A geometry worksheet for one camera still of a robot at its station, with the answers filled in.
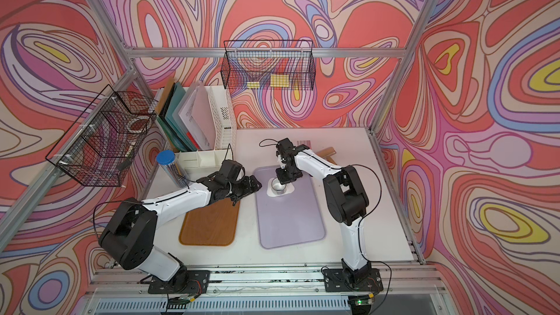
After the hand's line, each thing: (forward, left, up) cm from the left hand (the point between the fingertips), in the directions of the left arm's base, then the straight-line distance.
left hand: (258, 189), depth 88 cm
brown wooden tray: (-12, +18, -8) cm, 23 cm away
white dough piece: (+4, -13, -6) cm, 15 cm away
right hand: (+5, -12, -5) cm, 14 cm away
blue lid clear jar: (+6, +35, +11) cm, 37 cm away
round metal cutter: (+4, -7, -6) cm, 11 cm away
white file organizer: (+45, +20, +8) cm, 50 cm away
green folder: (+18, +36, +18) cm, 44 cm away
